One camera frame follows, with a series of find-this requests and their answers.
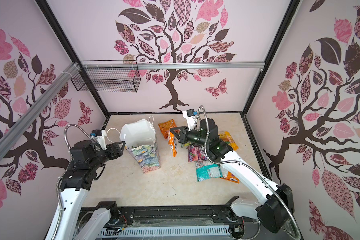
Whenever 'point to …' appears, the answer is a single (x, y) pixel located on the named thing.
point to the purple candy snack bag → (196, 152)
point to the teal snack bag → (206, 169)
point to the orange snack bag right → (228, 176)
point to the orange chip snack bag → (164, 127)
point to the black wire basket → (108, 76)
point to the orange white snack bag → (173, 143)
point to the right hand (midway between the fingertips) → (171, 128)
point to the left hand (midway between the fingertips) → (121, 146)
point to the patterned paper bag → (139, 138)
